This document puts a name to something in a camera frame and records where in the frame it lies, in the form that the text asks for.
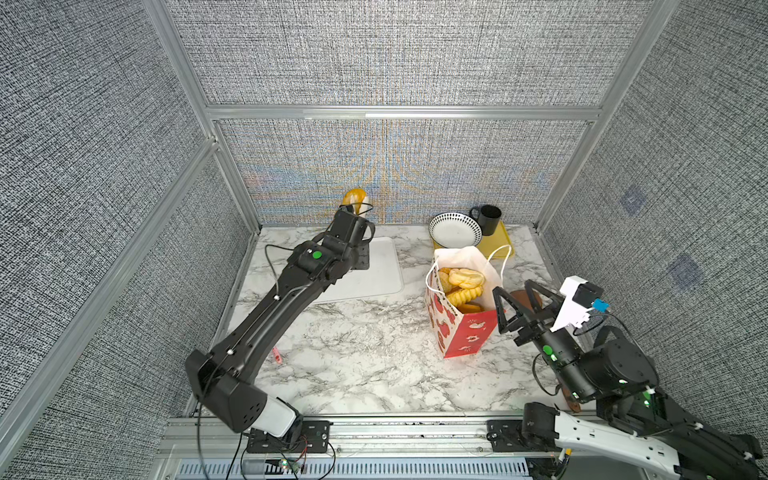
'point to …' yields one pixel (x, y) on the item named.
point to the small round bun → (354, 197)
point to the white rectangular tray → (383, 276)
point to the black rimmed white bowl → (454, 230)
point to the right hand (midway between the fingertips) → (516, 284)
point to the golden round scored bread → (444, 278)
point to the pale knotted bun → (466, 278)
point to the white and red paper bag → (466, 334)
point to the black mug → (488, 217)
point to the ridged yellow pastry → (460, 296)
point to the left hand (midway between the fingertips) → (364, 246)
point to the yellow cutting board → (495, 245)
